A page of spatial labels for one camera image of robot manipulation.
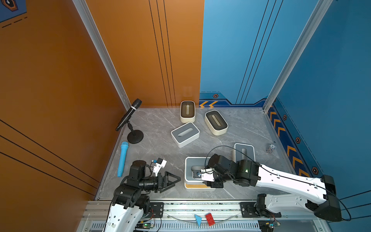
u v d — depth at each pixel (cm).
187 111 109
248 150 91
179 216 73
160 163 67
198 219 71
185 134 100
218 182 60
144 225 70
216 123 103
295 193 43
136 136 102
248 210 72
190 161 73
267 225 70
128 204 50
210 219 70
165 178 60
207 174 57
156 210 73
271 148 91
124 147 94
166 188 67
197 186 75
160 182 60
